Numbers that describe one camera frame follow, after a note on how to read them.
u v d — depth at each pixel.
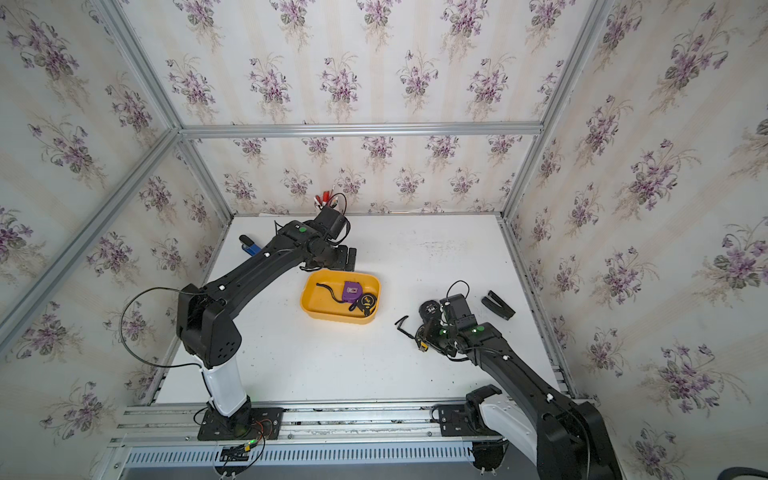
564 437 0.39
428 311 0.89
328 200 1.12
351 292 0.95
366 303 0.91
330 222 0.66
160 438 0.72
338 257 0.76
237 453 0.72
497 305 0.93
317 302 0.95
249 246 1.05
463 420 0.73
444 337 0.72
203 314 0.51
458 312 0.66
